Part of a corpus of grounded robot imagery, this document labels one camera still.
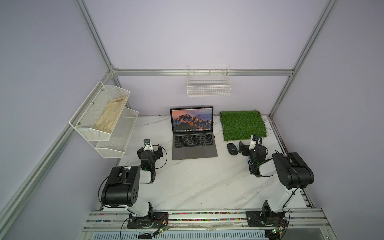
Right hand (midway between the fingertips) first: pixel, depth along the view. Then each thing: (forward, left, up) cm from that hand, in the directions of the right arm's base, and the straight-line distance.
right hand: (248, 144), depth 99 cm
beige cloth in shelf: (+4, +82, +27) cm, 87 cm away
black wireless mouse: (-3, +11, -1) cm, 12 cm away
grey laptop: (+12, +38, -1) cm, 40 cm away
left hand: (-3, +64, +3) cm, 65 cm away
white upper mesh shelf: (-1, +87, +28) cm, 92 cm away
